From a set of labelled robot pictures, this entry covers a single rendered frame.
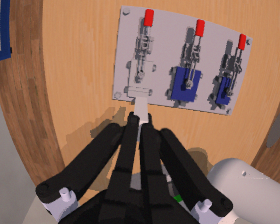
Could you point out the grey toggle clamp with red handle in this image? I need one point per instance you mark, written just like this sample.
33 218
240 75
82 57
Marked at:
233 63

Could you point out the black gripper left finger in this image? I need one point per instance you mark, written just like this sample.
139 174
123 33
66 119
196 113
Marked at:
60 194

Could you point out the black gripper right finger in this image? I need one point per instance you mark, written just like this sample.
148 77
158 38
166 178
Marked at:
205 203

